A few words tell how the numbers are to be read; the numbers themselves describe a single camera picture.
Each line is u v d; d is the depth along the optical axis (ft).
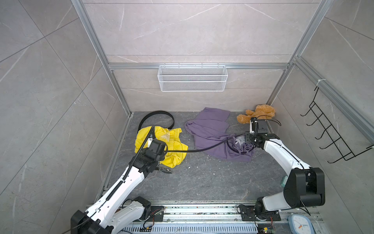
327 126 2.28
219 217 2.39
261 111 3.62
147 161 1.75
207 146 3.14
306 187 1.39
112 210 1.36
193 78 3.30
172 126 3.62
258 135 2.14
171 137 3.32
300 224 2.25
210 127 3.50
